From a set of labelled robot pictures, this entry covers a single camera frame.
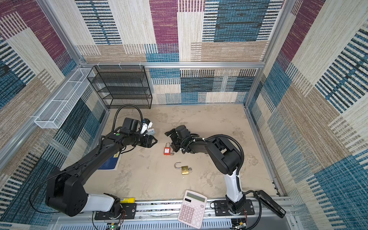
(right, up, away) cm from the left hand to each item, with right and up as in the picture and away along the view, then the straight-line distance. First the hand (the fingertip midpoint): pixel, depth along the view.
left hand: (153, 138), depth 83 cm
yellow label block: (-11, -31, -8) cm, 34 cm away
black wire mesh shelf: (-29, +35, +26) cm, 52 cm away
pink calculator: (+22, -34, -11) cm, 42 cm away
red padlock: (+7, -9, +11) cm, 15 cm away
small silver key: (+10, -12, +10) cm, 18 cm away
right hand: (+6, -2, +11) cm, 13 cm away
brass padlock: (+18, -19, +3) cm, 26 cm away
